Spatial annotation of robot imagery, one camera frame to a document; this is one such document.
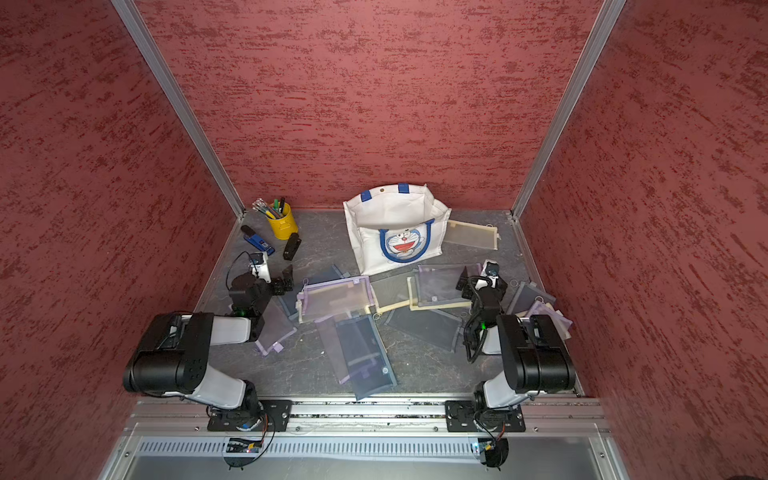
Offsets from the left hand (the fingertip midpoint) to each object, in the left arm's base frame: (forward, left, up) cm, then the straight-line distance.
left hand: (278, 271), depth 94 cm
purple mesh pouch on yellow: (-1, -52, -4) cm, 52 cm away
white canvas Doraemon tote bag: (+6, -38, +15) cm, 41 cm away
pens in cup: (+22, +6, +4) cm, 23 cm away
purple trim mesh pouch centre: (-7, -13, -6) cm, 17 cm away
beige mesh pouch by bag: (+23, -68, -8) cm, 72 cm away
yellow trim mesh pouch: (-3, -36, -7) cm, 37 cm away
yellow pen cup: (+20, +4, -2) cm, 20 cm away
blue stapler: (+18, +17, -5) cm, 25 cm away
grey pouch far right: (-3, -82, -9) cm, 83 cm away
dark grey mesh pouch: (-14, -49, -8) cm, 52 cm away
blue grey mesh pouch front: (-27, -30, -6) cm, 41 cm away
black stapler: (+14, 0, -5) cm, 15 cm away
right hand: (-1, -64, +1) cm, 64 cm away
